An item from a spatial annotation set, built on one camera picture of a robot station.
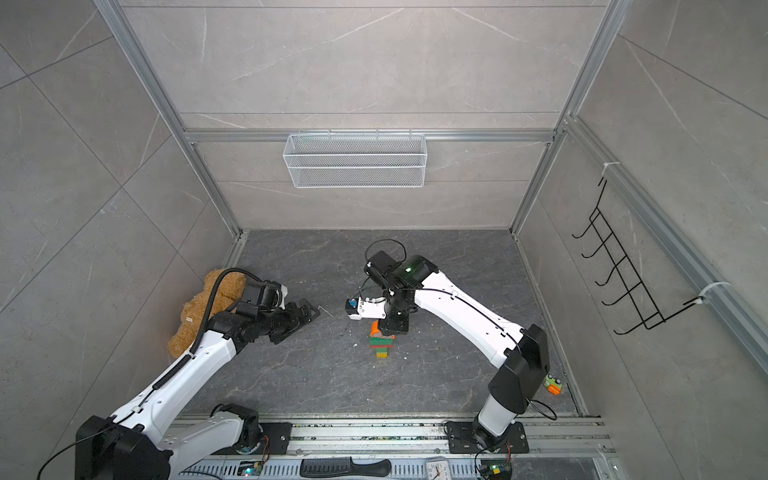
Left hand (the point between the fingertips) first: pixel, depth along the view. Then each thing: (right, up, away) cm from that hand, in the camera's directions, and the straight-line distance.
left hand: (313, 314), depth 81 cm
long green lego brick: (+19, -7, -2) cm, 20 cm away
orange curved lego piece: (+17, -2, -8) cm, 19 cm away
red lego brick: (+18, -9, 0) cm, 20 cm away
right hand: (+22, -1, -5) cm, 23 cm away
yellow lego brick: (+19, -12, +4) cm, 23 cm away
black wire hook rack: (+74, +5, -21) cm, 77 cm away
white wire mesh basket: (+9, +49, +20) cm, 54 cm away
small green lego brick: (+19, -11, +3) cm, 22 cm away
